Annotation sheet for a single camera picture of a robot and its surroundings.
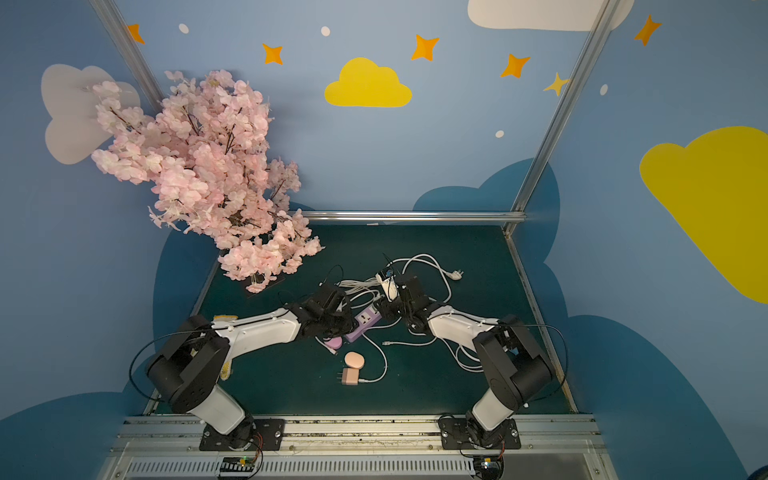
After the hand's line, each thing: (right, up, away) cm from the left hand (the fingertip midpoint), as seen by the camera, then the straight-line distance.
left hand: (361, 321), depth 90 cm
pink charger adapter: (-3, -14, -8) cm, 16 cm away
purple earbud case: (-8, -7, -1) cm, 11 cm away
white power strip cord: (+32, +13, +15) cm, 38 cm away
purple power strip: (+1, 0, +3) cm, 3 cm away
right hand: (+7, +7, +2) cm, 10 cm away
